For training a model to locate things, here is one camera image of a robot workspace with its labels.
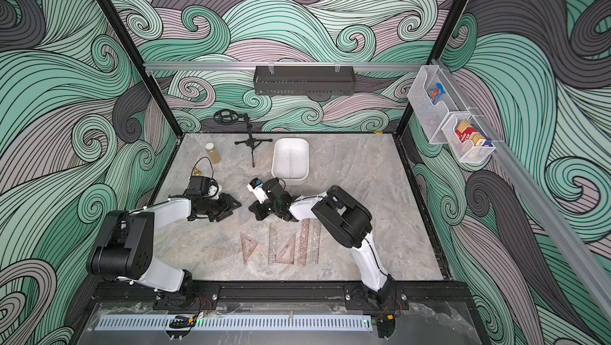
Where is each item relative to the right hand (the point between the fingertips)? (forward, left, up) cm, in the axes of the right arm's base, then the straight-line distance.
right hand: (252, 206), depth 93 cm
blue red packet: (+26, -69, +34) cm, 81 cm away
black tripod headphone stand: (+29, +10, +22) cm, 38 cm away
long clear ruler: (-12, -25, -1) cm, 27 cm away
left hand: (0, +6, +2) cm, 6 cm away
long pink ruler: (-16, -20, -1) cm, 26 cm away
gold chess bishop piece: (+17, +27, +1) cm, 32 cm away
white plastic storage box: (+25, -15, -2) cm, 29 cm away
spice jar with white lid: (+24, +20, +6) cm, 32 cm away
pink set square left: (-15, 0, -1) cm, 15 cm away
